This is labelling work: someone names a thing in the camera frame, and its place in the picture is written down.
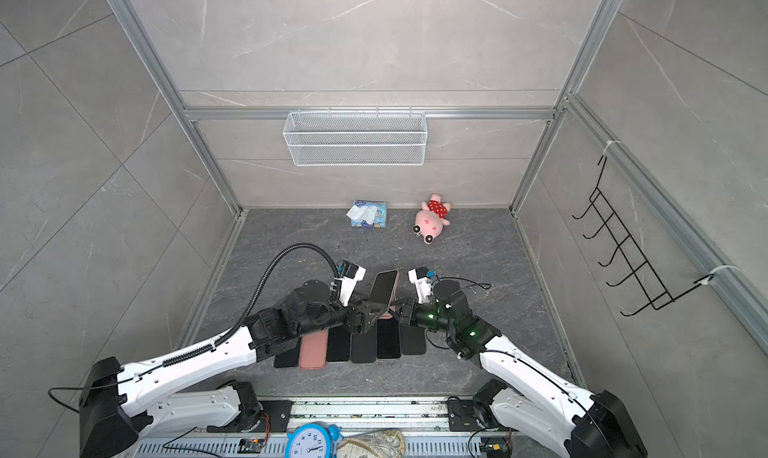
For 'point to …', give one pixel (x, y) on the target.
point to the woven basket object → (385, 444)
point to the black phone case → (364, 346)
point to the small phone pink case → (382, 290)
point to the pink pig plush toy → (430, 220)
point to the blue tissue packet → (368, 214)
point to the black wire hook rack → (655, 292)
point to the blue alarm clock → (313, 440)
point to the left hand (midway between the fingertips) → (379, 295)
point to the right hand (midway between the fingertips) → (385, 306)
